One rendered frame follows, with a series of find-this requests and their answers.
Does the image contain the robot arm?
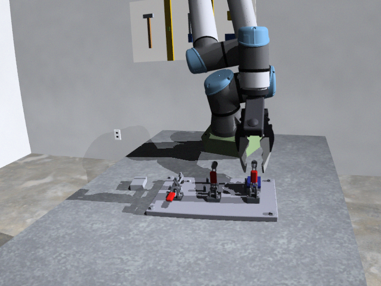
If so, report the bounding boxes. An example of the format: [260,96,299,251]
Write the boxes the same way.
[186,0,276,137]

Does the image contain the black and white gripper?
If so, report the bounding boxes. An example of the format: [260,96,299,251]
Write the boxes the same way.
[235,88,274,173]

